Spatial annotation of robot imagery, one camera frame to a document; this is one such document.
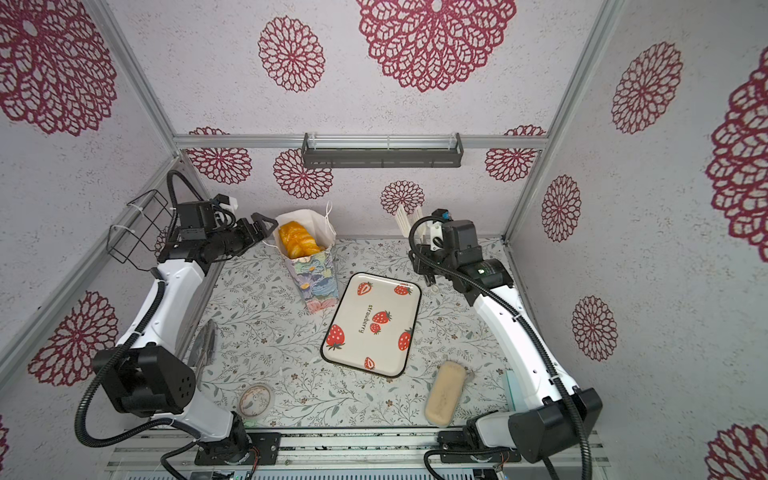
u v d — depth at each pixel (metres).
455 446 0.74
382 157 0.87
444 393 0.79
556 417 0.38
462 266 0.53
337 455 0.73
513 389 0.80
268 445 0.74
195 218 0.60
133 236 0.76
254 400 0.81
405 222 0.75
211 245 0.61
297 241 0.92
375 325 0.96
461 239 0.53
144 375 0.43
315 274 0.86
